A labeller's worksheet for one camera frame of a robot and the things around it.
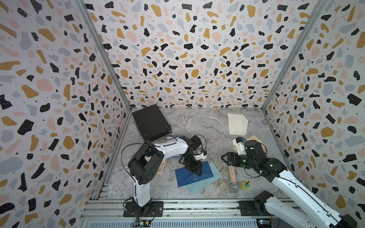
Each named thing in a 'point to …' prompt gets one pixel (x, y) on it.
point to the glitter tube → (234, 186)
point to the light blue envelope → (194, 187)
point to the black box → (151, 123)
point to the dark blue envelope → (185, 176)
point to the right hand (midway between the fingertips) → (225, 158)
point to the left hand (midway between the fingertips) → (199, 173)
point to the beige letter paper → (160, 169)
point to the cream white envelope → (238, 124)
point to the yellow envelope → (253, 137)
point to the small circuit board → (139, 223)
